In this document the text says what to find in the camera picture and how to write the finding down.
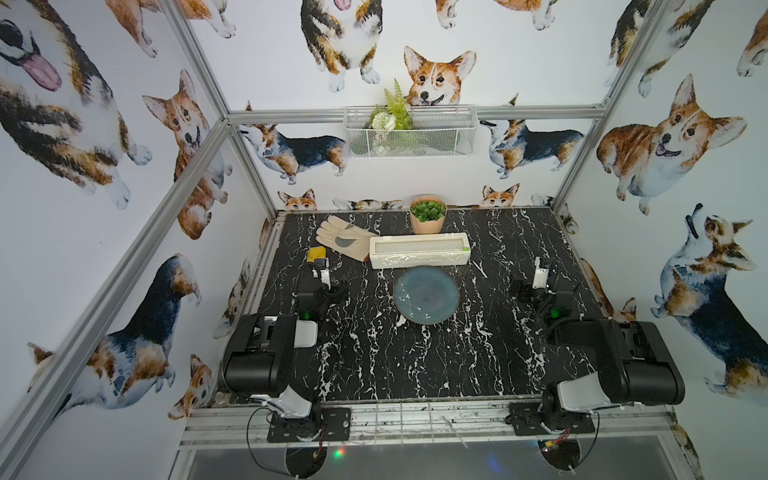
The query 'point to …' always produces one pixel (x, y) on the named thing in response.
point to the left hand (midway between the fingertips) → (333, 269)
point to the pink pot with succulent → (427, 214)
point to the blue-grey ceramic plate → (426, 295)
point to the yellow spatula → (316, 253)
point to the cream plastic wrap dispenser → (419, 250)
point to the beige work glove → (344, 237)
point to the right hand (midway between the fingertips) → (525, 271)
